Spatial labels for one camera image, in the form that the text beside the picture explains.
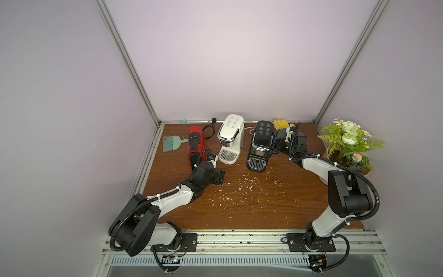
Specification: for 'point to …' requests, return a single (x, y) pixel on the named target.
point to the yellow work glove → (279, 124)
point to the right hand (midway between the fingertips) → (274, 139)
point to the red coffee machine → (195, 145)
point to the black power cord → (213, 121)
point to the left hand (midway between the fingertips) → (221, 169)
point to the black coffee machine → (262, 146)
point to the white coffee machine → (231, 137)
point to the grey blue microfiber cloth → (281, 133)
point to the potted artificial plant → (348, 144)
